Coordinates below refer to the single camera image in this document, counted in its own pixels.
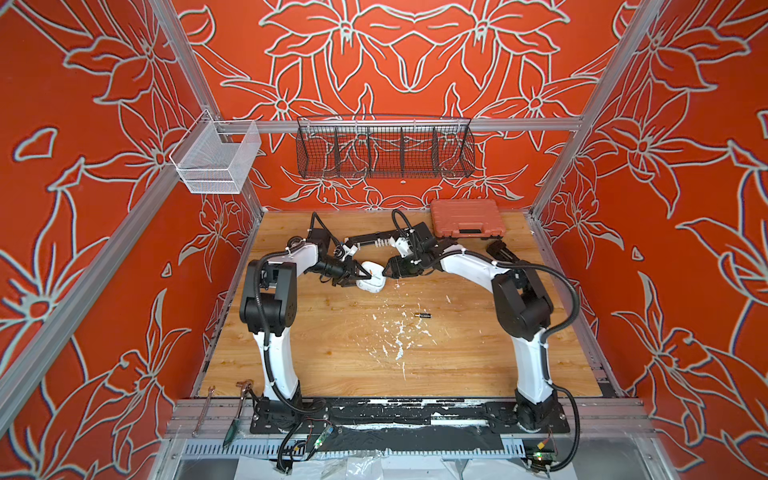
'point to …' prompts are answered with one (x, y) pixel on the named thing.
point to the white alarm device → (377, 281)
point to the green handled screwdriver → (233, 425)
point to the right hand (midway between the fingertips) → (389, 266)
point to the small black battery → (423, 315)
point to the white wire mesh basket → (216, 156)
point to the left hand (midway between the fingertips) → (366, 277)
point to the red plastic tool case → (467, 218)
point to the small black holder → (500, 252)
